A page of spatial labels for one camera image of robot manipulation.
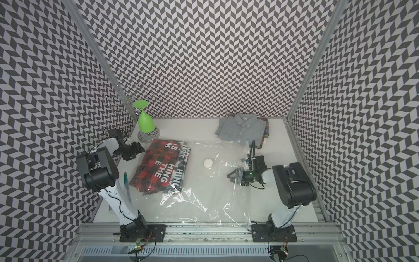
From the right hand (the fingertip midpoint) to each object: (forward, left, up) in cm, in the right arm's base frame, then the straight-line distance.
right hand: (229, 180), depth 87 cm
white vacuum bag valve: (+9, +12, +3) cm, 15 cm away
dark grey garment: (+34, -10, +6) cm, 35 cm away
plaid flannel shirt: (+30, -25, +3) cm, 40 cm away
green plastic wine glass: (+24, +45, +21) cm, 55 cm away
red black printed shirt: (+6, +37, +3) cm, 38 cm away
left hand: (+18, +54, +1) cm, 57 cm away
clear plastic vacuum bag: (+2, +23, -3) cm, 23 cm away
